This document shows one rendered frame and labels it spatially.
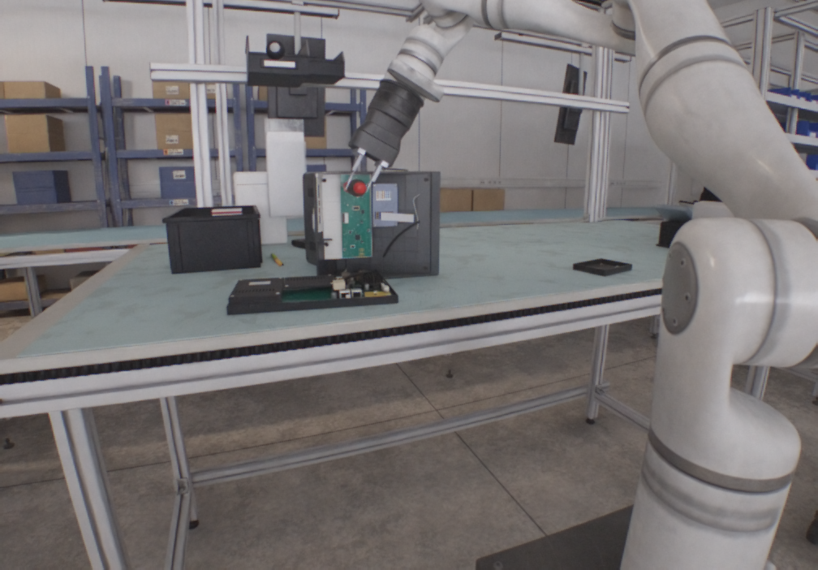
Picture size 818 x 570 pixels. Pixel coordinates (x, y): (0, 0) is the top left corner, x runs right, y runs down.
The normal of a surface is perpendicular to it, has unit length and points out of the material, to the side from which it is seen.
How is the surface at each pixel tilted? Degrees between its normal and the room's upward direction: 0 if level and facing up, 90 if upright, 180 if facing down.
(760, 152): 73
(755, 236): 35
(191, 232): 90
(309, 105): 98
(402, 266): 90
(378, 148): 90
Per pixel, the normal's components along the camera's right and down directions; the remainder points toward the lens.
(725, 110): -0.70, -0.17
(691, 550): -0.66, 0.15
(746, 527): -0.10, 0.21
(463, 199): 0.37, 0.19
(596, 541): 0.00, -0.98
